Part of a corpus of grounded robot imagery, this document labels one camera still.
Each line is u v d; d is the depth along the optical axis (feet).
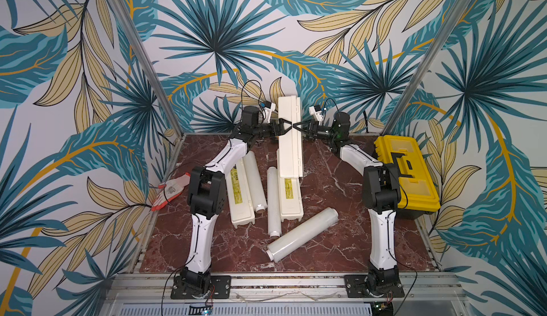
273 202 2.93
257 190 3.04
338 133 2.63
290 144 2.75
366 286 2.35
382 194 1.96
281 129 2.69
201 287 2.10
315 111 2.88
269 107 2.75
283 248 2.53
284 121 2.69
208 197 1.86
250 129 2.50
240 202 2.81
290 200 2.84
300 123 2.79
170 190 3.18
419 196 2.66
